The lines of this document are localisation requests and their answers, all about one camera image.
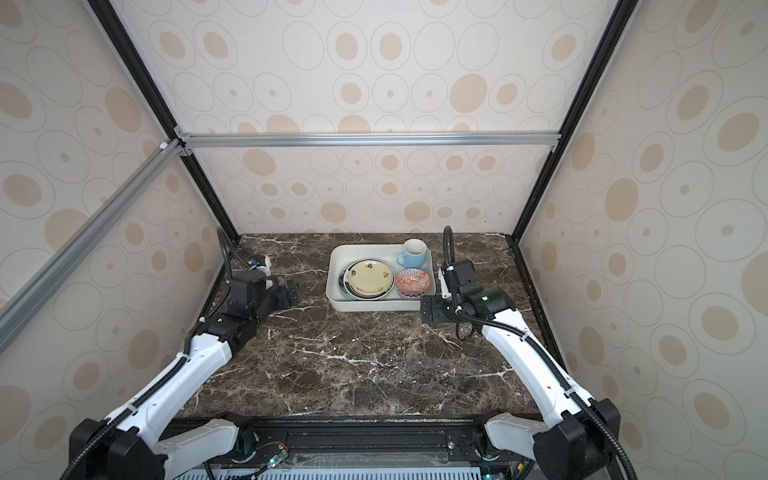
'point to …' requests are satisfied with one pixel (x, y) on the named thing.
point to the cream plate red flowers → (368, 279)
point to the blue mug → (414, 251)
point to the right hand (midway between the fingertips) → (439, 307)
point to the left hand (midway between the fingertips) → (290, 278)
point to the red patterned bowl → (412, 282)
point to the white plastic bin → (338, 255)
